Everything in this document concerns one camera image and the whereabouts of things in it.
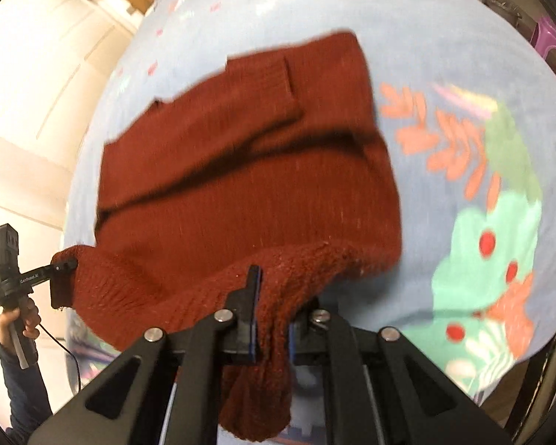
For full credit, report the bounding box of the person's left forearm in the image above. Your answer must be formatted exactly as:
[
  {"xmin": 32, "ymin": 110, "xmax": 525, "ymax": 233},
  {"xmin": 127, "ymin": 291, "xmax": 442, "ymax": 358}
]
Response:
[{"xmin": 0, "ymin": 329, "xmax": 54, "ymax": 432}]

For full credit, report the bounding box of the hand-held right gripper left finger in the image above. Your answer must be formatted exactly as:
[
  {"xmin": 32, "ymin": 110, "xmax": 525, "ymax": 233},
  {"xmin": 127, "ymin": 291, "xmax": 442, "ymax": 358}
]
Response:
[{"xmin": 28, "ymin": 264, "xmax": 264, "ymax": 445}]

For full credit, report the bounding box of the person's left hand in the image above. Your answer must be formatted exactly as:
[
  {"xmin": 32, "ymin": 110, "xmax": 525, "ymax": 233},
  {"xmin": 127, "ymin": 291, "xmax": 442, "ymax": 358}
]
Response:
[{"xmin": 0, "ymin": 297, "xmax": 42, "ymax": 341}]

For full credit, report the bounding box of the white wardrobe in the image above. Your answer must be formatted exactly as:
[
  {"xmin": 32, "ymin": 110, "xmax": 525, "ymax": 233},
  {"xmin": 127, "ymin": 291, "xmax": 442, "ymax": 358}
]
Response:
[{"xmin": 0, "ymin": 0, "xmax": 140, "ymax": 251}]

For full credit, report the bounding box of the dark red knit sweater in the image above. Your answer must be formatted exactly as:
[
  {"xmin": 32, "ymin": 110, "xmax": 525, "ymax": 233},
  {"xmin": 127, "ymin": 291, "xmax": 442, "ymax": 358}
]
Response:
[{"xmin": 51, "ymin": 30, "xmax": 404, "ymax": 443}]

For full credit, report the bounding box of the black cable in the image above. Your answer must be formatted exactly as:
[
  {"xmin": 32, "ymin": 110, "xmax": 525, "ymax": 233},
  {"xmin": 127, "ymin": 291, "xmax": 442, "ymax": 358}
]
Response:
[{"xmin": 36, "ymin": 323, "xmax": 82, "ymax": 394}]

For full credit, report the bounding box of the blue printed bed blanket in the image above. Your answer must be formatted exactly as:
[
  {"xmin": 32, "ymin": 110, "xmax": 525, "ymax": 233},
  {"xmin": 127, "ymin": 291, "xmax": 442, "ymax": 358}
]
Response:
[{"xmin": 64, "ymin": 0, "xmax": 556, "ymax": 445}]

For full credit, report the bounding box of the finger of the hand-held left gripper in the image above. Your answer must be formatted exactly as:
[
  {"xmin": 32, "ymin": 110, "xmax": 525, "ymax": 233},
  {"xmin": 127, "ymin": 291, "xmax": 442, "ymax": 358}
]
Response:
[
  {"xmin": 19, "ymin": 260, "xmax": 78, "ymax": 284},
  {"xmin": 50, "ymin": 270, "xmax": 73, "ymax": 309}
]

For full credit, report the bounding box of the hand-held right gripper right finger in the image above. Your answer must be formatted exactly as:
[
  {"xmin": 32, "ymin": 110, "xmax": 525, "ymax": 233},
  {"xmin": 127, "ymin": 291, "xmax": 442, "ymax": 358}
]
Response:
[{"xmin": 287, "ymin": 308, "xmax": 513, "ymax": 445}]

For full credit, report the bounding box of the purple plastic stool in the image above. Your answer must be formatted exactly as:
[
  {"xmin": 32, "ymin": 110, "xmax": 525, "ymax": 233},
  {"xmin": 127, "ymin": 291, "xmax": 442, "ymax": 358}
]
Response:
[{"xmin": 528, "ymin": 14, "xmax": 556, "ymax": 103}]

